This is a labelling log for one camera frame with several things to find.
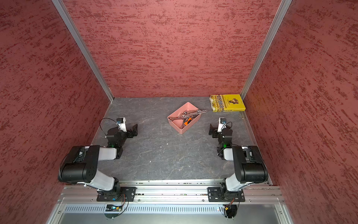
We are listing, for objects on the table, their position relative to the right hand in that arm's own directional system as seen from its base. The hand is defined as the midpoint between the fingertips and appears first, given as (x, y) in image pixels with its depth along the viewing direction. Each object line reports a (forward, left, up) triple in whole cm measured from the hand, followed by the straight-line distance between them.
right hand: (216, 125), depth 94 cm
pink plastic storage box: (+11, +22, -6) cm, 25 cm away
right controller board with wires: (-47, 0, -8) cm, 48 cm away
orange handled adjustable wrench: (+3, +21, 0) cm, 21 cm away
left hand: (0, +59, +1) cm, 59 cm away
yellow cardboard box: (+25, -14, -5) cm, 29 cm away
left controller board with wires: (-46, +62, -9) cm, 78 cm away
